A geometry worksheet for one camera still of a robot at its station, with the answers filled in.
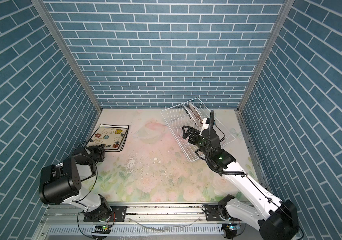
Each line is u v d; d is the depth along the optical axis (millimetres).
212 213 736
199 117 966
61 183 457
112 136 995
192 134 657
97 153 825
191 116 962
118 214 740
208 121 675
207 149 548
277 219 376
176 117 1105
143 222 722
